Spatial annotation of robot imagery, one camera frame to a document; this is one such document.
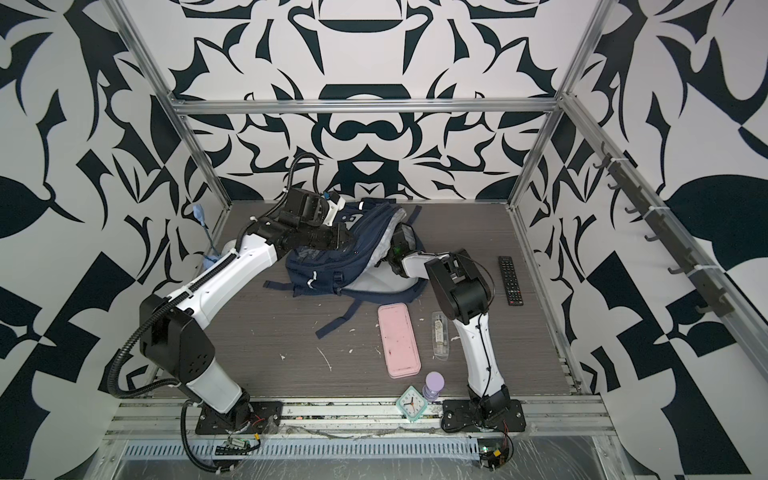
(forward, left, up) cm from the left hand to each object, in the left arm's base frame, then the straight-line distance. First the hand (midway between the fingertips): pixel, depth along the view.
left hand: (356, 231), depth 79 cm
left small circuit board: (-44, +30, -28) cm, 60 cm away
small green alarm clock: (-36, -13, -23) cm, 45 cm away
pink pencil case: (-21, -11, -23) cm, 33 cm away
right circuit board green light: (-47, -31, -26) cm, 62 cm away
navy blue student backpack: (-6, +1, -10) cm, 12 cm away
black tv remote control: (-5, -47, -24) cm, 53 cm away
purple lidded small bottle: (-33, -18, -16) cm, 41 cm away
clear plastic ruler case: (-19, -23, -24) cm, 38 cm away
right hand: (+8, +4, -17) cm, 19 cm away
